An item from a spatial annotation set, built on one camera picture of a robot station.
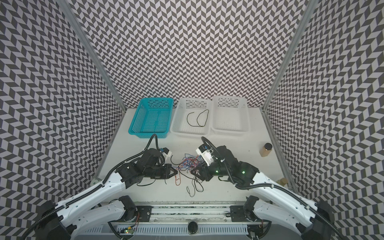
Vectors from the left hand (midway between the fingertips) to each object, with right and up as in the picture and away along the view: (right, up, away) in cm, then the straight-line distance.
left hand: (178, 173), depth 73 cm
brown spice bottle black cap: (+51, +8, +16) cm, 54 cm away
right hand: (+8, +3, -5) cm, 10 cm away
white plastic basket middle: (+5, +28, +39) cm, 48 cm away
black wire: (+17, +30, +35) cm, 49 cm away
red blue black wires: (+4, +3, +5) cm, 7 cm away
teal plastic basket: (-26, +30, +42) cm, 58 cm away
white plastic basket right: (+34, +30, +40) cm, 60 cm away
